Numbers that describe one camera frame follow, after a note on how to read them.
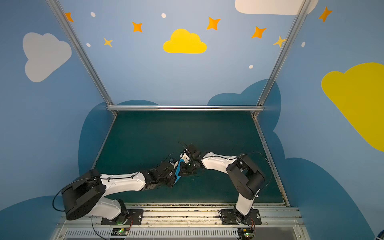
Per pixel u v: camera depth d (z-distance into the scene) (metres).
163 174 0.68
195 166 0.68
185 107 1.24
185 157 0.80
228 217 0.75
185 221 0.75
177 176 0.85
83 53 0.85
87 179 0.45
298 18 0.73
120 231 0.72
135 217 0.75
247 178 0.47
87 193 0.43
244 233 0.71
